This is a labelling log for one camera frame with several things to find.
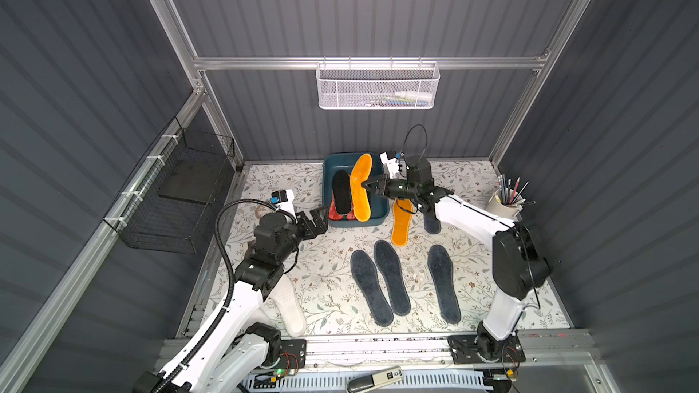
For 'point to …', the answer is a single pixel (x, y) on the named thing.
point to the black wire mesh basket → (165, 206)
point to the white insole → (285, 297)
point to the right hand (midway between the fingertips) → (365, 184)
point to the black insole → (340, 183)
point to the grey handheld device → (368, 381)
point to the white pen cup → (510, 210)
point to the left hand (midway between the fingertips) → (320, 212)
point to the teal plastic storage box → (379, 205)
